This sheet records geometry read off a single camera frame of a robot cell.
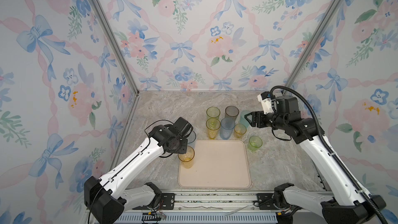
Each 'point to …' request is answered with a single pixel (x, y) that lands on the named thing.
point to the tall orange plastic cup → (187, 159)
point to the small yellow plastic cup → (240, 129)
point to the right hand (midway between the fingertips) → (252, 114)
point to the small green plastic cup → (255, 142)
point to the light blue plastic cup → (191, 140)
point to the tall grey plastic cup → (231, 111)
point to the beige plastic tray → (218, 164)
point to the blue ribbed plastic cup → (227, 125)
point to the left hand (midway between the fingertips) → (182, 147)
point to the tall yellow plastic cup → (212, 125)
